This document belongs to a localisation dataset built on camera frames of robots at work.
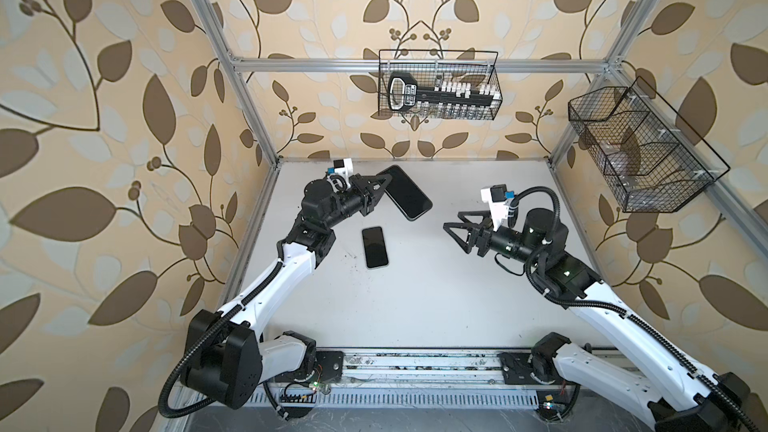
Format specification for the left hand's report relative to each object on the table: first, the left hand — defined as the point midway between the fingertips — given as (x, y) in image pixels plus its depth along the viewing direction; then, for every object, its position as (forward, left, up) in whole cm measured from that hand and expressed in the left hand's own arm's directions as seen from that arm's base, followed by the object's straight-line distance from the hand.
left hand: (394, 177), depth 68 cm
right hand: (-9, -14, -6) cm, 17 cm away
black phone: (-3, -3, -4) cm, 5 cm away
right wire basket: (+10, -63, -1) cm, 64 cm away
